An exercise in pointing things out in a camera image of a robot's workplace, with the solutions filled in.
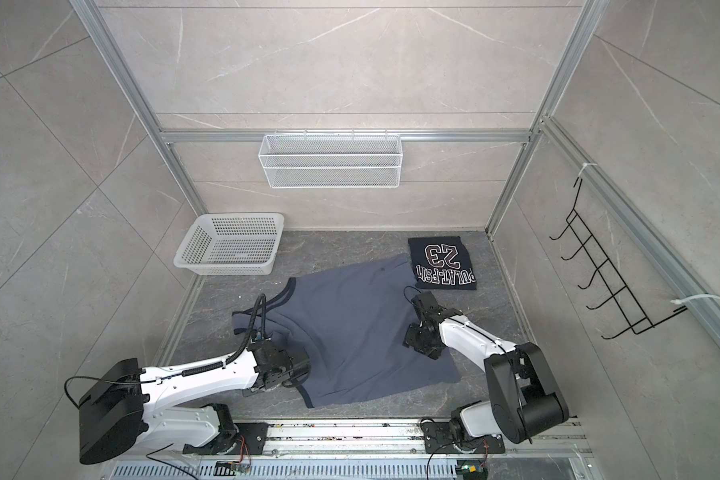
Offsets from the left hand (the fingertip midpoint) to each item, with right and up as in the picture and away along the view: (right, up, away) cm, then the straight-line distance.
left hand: (268, 373), depth 80 cm
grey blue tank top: (+22, +11, +13) cm, 28 cm away
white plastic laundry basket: (-22, +37, +27) cm, 51 cm away
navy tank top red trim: (+54, +30, +24) cm, 66 cm away
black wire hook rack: (+81, +21, -18) cm, 86 cm away
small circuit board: (-6, -19, -10) cm, 22 cm away
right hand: (+42, +6, +10) cm, 43 cm away
